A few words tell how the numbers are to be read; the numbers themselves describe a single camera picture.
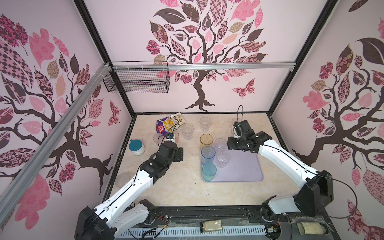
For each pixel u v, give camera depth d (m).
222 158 0.92
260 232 0.70
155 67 0.92
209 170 0.88
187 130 1.07
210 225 0.68
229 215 0.76
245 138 0.61
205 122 1.13
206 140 0.87
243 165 0.92
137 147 0.93
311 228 0.67
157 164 0.57
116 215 0.43
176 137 0.99
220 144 0.97
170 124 1.11
